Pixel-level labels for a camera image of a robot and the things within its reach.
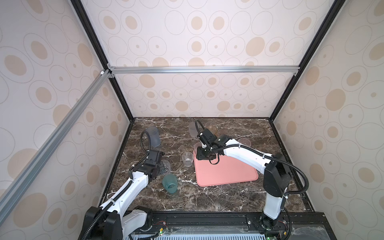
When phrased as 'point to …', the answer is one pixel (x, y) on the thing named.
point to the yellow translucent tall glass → (212, 126)
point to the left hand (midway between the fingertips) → (163, 165)
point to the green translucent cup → (170, 182)
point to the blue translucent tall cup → (155, 137)
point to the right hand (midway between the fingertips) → (198, 156)
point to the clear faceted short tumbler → (245, 141)
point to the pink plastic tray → (228, 170)
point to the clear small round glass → (187, 158)
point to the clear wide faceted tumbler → (166, 168)
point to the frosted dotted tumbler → (192, 127)
